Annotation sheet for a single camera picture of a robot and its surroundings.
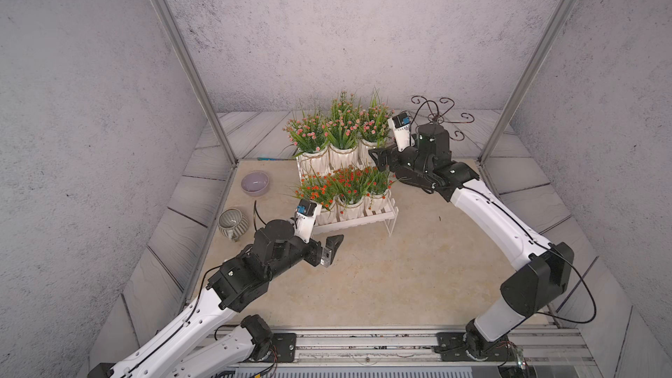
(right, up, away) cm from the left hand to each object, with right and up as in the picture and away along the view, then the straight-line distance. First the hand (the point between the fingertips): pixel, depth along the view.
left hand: (332, 232), depth 66 cm
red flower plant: (+4, +11, +8) cm, 14 cm away
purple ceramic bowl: (-34, +12, +43) cm, 56 cm away
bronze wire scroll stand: (+39, +28, +18) cm, 51 cm away
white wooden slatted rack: (+16, +1, +20) cm, 26 cm away
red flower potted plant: (+13, +11, +11) cm, 20 cm away
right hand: (+14, +23, +9) cm, 29 cm away
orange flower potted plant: (-4, +11, +10) cm, 15 cm away
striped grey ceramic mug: (-39, -3, +32) cm, 51 cm away
